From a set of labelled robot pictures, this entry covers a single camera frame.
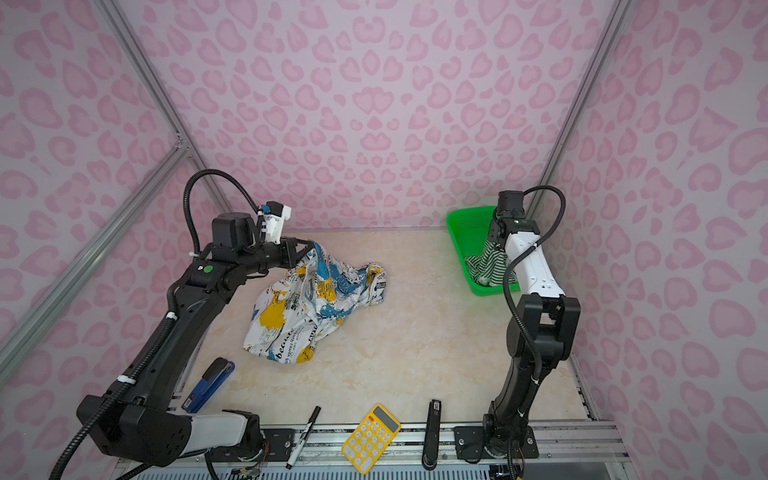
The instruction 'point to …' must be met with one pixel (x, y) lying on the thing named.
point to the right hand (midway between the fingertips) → (510, 227)
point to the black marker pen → (303, 438)
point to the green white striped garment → (488, 267)
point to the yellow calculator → (369, 440)
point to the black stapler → (431, 444)
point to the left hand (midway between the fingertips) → (311, 239)
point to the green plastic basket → (469, 229)
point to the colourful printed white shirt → (316, 292)
